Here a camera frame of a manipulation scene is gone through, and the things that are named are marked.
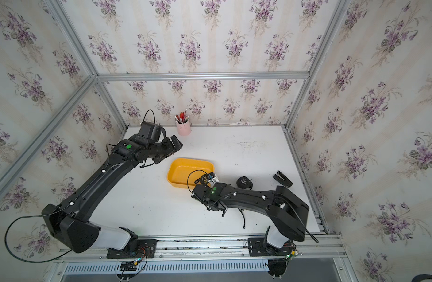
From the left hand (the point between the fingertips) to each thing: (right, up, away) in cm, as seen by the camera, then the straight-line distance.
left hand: (178, 148), depth 76 cm
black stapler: (+52, -17, +17) cm, 57 cm away
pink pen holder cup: (-5, +11, +35) cm, 37 cm away
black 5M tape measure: (+31, -18, +12) cm, 38 cm away
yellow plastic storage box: (-2, -15, +22) cm, 26 cm away
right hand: (+21, -23, +7) cm, 32 cm away
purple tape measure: (+14, -13, -3) cm, 19 cm away
